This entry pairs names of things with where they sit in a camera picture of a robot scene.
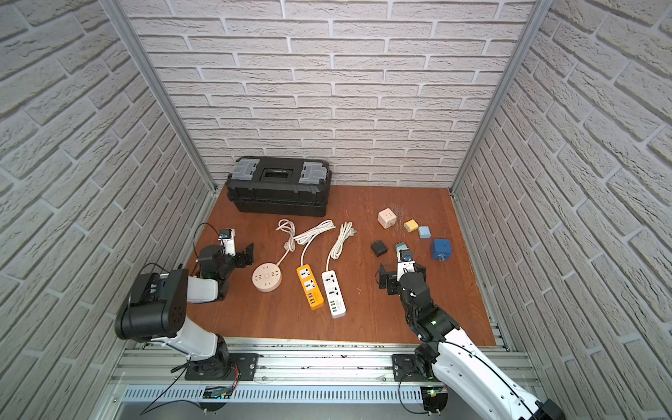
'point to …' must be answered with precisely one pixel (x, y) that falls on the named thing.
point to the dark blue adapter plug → (441, 249)
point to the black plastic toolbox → (279, 185)
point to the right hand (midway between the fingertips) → (399, 264)
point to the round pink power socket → (267, 276)
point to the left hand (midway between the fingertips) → (242, 239)
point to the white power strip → (333, 294)
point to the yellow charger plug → (411, 226)
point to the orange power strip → (310, 287)
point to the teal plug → (401, 246)
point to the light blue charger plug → (424, 232)
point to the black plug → (379, 248)
